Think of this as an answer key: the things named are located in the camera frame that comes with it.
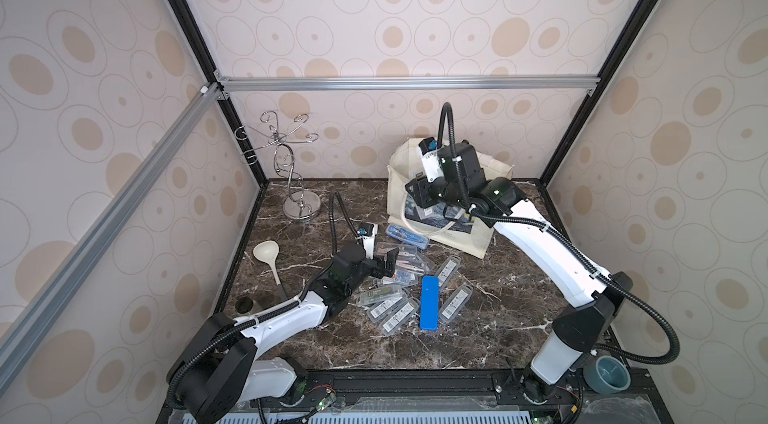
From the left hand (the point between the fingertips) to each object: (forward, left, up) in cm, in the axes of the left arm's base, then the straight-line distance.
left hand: (392, 245), depth 82 cm
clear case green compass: (-8, +5, -14) cm, 16 cm away
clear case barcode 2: (-13, +3, -14) cm, 19 cm away
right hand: (+9, -9, +17) cm, 21 cm away
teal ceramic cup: (-29, -54, -14) cm, 63 cm away
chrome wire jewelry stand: (+26, +35, -14) cm, 45 cm away
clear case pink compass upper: (+6, -5, -14) cm, 16 cm away
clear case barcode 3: (-15, -2, -14) cm, 21 cm away
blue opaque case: (-10, -11, -15) cm, 22 cm away
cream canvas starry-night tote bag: (+11, -21, -8) cm, 25 cm away
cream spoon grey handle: (+7, +40, -15) cm, 43 cm away
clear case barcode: (+1, -18, -15) cm, 23 cm away
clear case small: (-10, -19, -15) cm, 26 cm away
